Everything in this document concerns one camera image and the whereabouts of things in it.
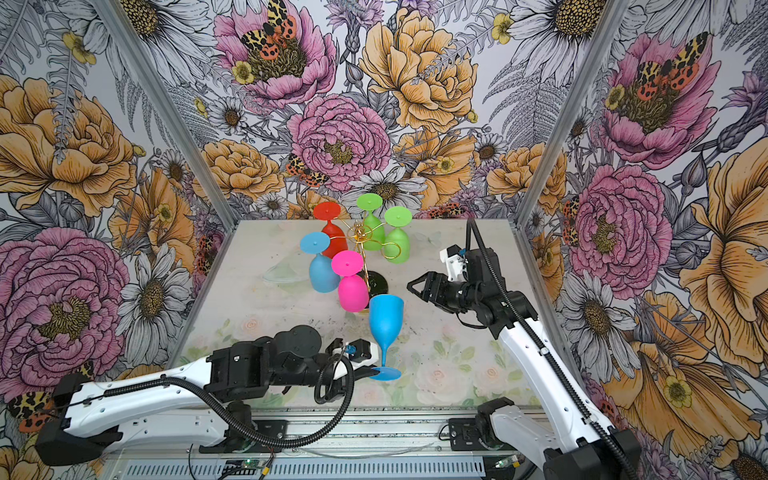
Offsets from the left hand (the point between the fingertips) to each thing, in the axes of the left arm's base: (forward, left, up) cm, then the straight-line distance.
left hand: (370, 372), depth 63 cm
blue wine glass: (+11, -3, +4) cm, 12 cm away
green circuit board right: (-14, -31, -22) cm, 41 cm away
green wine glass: (+34, 0, +6) cm, 35 cm away
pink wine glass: (+21, +5, -2) cm, 21 cm away
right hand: (+16, -11, +2) cm, 19 cm away
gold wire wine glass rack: (+33, +3, +7) cm, 33 cm away
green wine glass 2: (+36, -7, 0) cm, 37 cm away
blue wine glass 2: (+27, +14, -4) cm, 31 cm away
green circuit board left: (-13, +29, -22) cm, 39 cm away
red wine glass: (+41, +12, +8) cm, 43 cm away
